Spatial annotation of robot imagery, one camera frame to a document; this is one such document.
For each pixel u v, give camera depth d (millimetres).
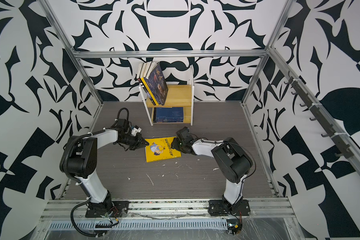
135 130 915
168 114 1016
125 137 810
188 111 1010
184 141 743
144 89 811
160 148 931
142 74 773
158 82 861
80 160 493
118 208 736
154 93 834
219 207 738
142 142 866
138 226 674
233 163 486
